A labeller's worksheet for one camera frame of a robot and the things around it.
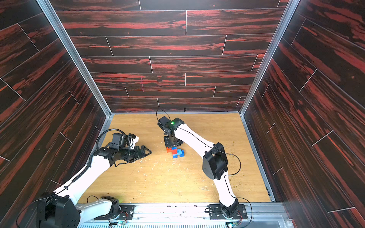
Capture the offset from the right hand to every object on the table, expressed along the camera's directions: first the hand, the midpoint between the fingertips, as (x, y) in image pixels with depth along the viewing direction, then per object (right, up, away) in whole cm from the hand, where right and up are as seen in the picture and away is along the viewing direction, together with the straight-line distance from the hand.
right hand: (175, 143), depth 88 cm
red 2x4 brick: (-4, -4, -2) cm, 6 cm away
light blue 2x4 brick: (+3, -6, +3) cm, 7 cm away
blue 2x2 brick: (0, -3, -1) cm, 3 cm away
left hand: (-16, -5, -7) cm, 18 cm away
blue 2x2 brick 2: (+5, -8, +5) cm, 11 cm away
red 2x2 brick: (0, -5, 0) cm, 5 cm away
